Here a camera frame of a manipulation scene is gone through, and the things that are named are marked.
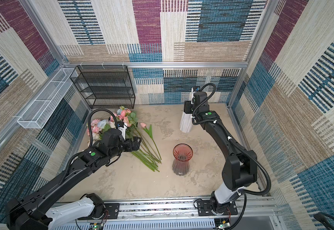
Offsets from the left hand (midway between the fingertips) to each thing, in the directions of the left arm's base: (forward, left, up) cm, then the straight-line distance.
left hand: (135, 139), depth 77 cm
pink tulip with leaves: (+18, -4, -19) cm, 26 cm away
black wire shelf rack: (+48, +29, -2) cm, 56 cm away
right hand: (+20, -31, +5) cm, 37 cm away
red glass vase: (-6, -25, -4) cm, 26 cm away
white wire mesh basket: (+17, +46, +14) cm, 51 cm away
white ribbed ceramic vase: (+14, -28, -5) cm, 32 cm away
